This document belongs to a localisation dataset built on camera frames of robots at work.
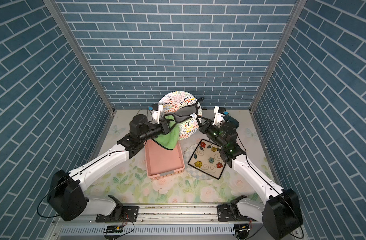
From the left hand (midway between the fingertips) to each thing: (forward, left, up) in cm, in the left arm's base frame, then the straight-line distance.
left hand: (183, 123), depth 71 cm
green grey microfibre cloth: (-7, +6, -4) cm, 10 cm away
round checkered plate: (-12, -6, -31) cm, 33 cm away
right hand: (+2, -7, +2) cm, 7 cm away
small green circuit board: (-39, +33, -35) cm, 62 cm away
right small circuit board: (-38, -28, -32) cm, 57 cm away
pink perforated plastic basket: (-6, +13, -31) cm, 34 cm away
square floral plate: (-3, -15, -30) cm, 33 cm away
